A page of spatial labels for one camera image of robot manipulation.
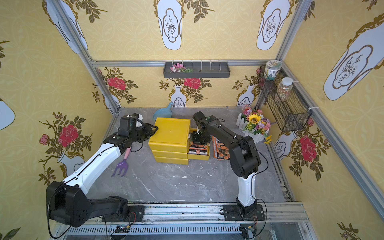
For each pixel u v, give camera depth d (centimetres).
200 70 92
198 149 88
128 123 62
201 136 78
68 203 40
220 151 95
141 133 72
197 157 84
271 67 84
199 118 74
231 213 73
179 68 88
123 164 86
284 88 72
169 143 77
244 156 51
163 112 117
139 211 74
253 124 86
